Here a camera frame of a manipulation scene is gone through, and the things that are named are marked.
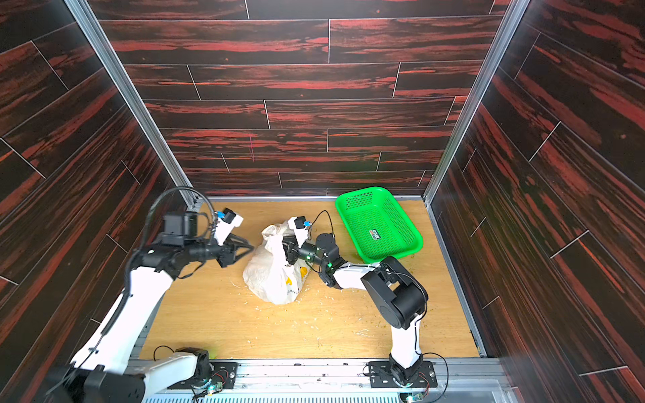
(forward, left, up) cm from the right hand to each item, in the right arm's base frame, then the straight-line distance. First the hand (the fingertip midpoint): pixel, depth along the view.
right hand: (277, 236), depth 82 cm
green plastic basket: (+23, -38, -21) cm, 50 cm away
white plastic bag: (-12, +1, -3) cm, 13 cm away
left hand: (-7, +6, +5) cm, 11 cm away
